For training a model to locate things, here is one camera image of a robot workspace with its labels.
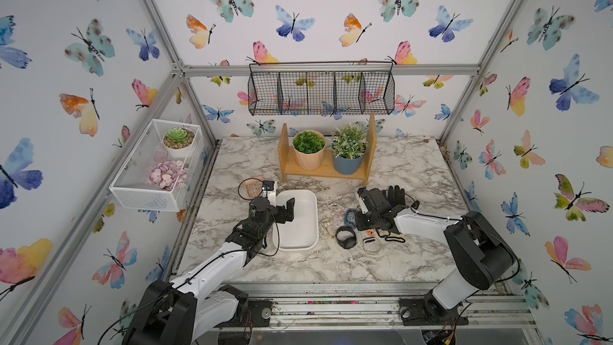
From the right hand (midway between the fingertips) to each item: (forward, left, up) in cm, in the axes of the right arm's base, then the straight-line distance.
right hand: (359, 217), depth 93 cm
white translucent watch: (-10, -4, -3) cm, 11 cm away
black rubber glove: (+11, -16, -1) cm, 19 cm away
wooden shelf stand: (+18, +29, +6) cm, 35 cm away
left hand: (+1, +28, +12) cm, 30 cm away
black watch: (-11, +4, +2) cm, 12 cm away
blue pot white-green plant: (+18, +5, +21) cm, 28 cm away
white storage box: (-7, +22, -3) cm, 23 cm away
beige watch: (-7, -11, 0) cm, 13 cm away
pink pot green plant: (+20, +20, +17) cm, 33 cm away
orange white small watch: (-6, -4, 0) cm, 7 cm away
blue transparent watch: (-2, +4, +2) cm, 4 cm away
